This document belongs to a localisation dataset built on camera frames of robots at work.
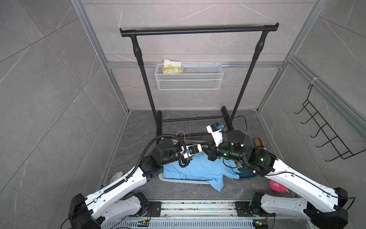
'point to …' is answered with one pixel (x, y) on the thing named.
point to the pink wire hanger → (184, 137)
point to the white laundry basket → (196, 182)
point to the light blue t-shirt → (201, 167)
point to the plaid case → (258, 142)
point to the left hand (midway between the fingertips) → (199, 142)
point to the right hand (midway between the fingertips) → (200, 145)
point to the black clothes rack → (228, 114)
